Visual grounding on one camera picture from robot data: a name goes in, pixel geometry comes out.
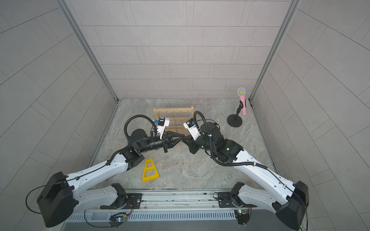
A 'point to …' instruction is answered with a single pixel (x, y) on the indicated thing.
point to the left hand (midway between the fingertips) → (185, 139)
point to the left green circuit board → (117, 219)
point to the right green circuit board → (243, 216)
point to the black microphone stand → (233, 120)
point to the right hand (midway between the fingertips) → (183, 140)
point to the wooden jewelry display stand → (178, 116)
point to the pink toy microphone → (241, 92)
